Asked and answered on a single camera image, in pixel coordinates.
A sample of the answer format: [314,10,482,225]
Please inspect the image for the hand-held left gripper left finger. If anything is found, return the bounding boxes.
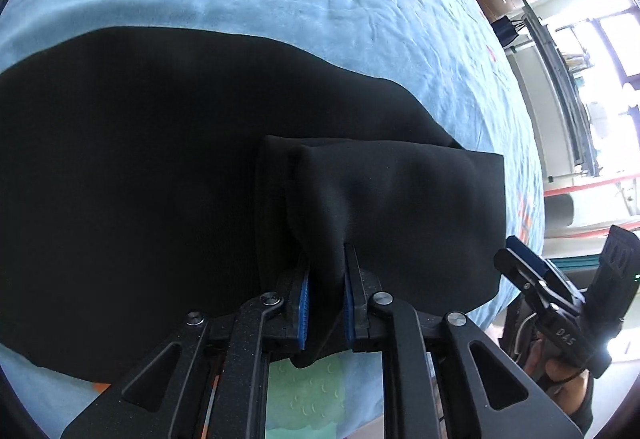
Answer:
[60,251,313,439]

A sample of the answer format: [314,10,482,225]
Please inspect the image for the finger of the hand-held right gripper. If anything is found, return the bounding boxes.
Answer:
[494,236,583,315]
[592,225,640,300]

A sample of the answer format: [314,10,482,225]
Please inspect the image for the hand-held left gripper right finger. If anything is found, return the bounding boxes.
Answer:
[342,243,586,439]

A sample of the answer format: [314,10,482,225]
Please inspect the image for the black pants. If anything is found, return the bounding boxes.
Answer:
[0,25,506,382]

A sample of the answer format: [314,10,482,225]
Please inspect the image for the person's right hand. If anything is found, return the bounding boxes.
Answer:
[527,338,597,430]

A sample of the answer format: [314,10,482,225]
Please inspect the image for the desk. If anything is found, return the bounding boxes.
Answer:
[521,0,602,180]

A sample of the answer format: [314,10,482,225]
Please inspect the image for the window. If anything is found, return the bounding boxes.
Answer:
[565,0,640,180]

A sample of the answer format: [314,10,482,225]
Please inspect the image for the black bag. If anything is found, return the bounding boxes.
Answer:
[492,16,522,48]

